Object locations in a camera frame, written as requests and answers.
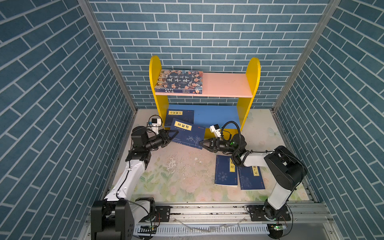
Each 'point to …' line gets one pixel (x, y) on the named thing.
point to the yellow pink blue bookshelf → (222, 107)
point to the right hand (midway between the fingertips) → (199, 144)
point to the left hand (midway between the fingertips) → (178, 133)
